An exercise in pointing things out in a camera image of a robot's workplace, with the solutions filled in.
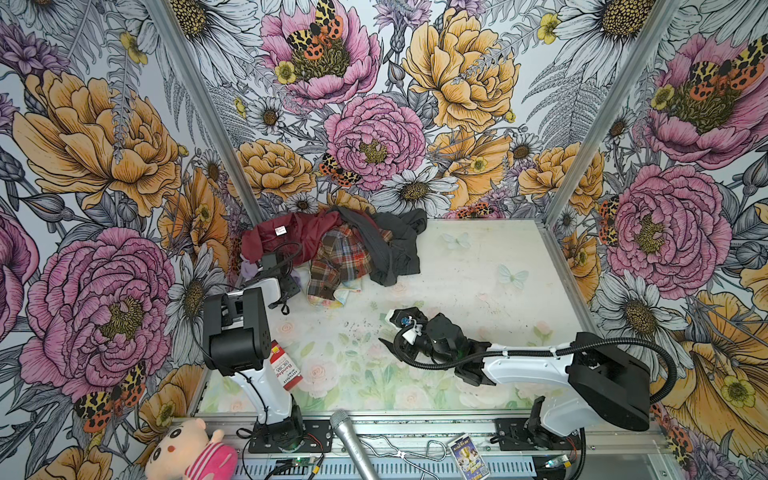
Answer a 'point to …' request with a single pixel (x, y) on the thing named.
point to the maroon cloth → (295, 236)
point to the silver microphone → (342, 422)
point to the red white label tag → (285, 370)
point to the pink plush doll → (185, 452)
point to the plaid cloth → (341, 254)
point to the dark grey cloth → (396, 233)
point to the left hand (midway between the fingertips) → (285, 297)
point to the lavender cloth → (248, 268)
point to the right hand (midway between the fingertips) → (392, 331)
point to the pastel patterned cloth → (340, 295)
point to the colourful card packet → (468, 457)
